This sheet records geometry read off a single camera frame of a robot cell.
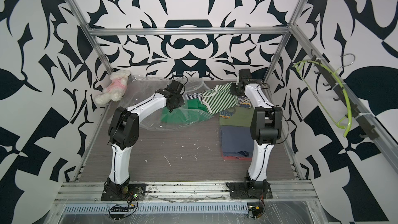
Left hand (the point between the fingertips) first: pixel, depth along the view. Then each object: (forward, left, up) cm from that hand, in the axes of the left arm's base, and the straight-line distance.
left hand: (179, 99), depth 99 cm
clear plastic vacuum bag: (+13, +28, -2) cm, 31 cm away
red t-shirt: (-35, -31, -7) cm, 47 cm away
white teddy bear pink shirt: (+7, +40, +3) cm, 41 cm away
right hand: (+4, -35, +5) cm, 36 cm away
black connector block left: (-56, +27, -12) cm, 63 cm away
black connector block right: (-57, -36, -9) cm, 68 cm away
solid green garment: (-10, -8, +3) cm, 13 cm away
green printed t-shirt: (-9, -39, -7) cm, 40 cm away
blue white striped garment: (+7, -9, -5) cm, 13 cm away
